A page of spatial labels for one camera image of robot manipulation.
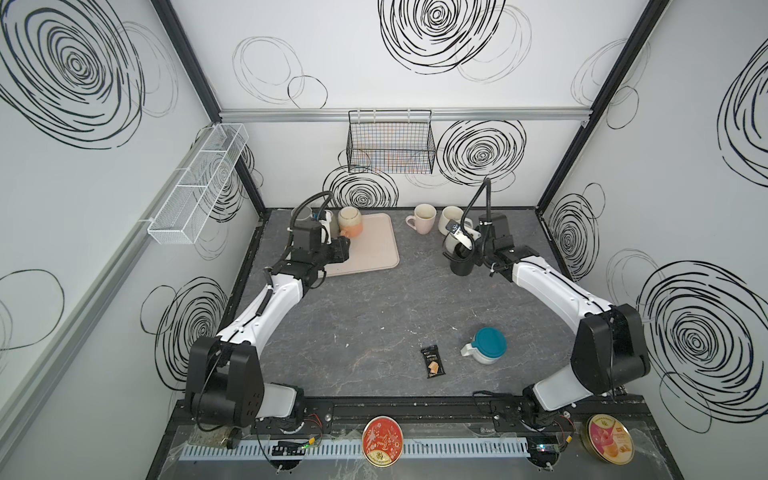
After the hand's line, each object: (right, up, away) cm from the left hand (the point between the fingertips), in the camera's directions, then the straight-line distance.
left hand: (344, 240), depth 85 cm
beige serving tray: (+8, -3, +27) cm, 28 cm away
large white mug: (+35, +9, +22) cm, 42 cm away
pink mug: (+25, +7, +21) cm, 34 cm away
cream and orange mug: (-1, +6, +21) cm, 22 cm away
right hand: (+37, +2, +3) cm, 37 cm away
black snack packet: (+25, -34, -3) cm, 42 cm away
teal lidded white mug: (+39, -28, -7) cm, 49 cm away
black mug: (+38, -8, +13) cm, 41 cm away
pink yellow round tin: (+64, -45, -18) cm, 80 cm away
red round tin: (+12, -46, -18) cm, 51 cm away
